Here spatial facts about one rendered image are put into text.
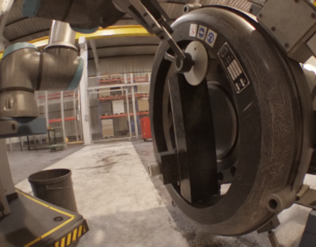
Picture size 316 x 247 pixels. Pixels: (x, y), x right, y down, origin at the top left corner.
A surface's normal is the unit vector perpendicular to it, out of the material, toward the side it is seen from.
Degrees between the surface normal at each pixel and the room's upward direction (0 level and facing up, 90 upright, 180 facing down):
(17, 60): 90
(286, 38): 90
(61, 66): 100
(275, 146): 93
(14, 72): 90
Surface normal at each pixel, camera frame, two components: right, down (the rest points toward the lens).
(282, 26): -0.94, 0.10
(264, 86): -0.83, 0.04
